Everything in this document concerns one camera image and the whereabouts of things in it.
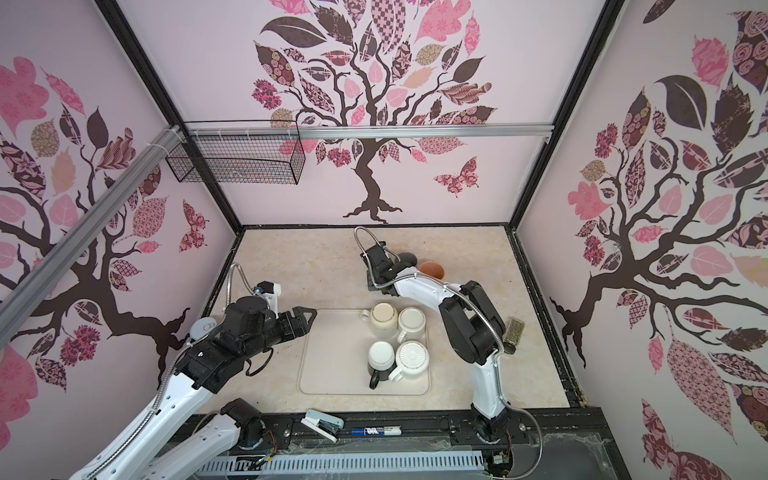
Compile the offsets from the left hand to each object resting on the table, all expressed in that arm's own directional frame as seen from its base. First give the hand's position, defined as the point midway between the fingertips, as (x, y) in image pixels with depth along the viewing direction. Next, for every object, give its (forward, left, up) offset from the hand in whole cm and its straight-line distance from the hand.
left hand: (307, 321), depth 74 cm
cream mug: (+6, -19, -9) cm, 22 cm away
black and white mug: (-8, -19, -8) cm, 22 cm away
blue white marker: (-22, -18, -16) cm, 33 cm away
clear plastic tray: (-4, -5, -17) cm, 18 cm away
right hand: (+22, -18, -10) cm, 31 cm away
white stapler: (-21, -5, -16) cm, 27 cm away
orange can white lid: (+4, +35, -13) cm, 38 cm away
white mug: (+5, -28, -10) cm, 30 cm away
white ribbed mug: (-6, -27, -9) cm, 30 cm away
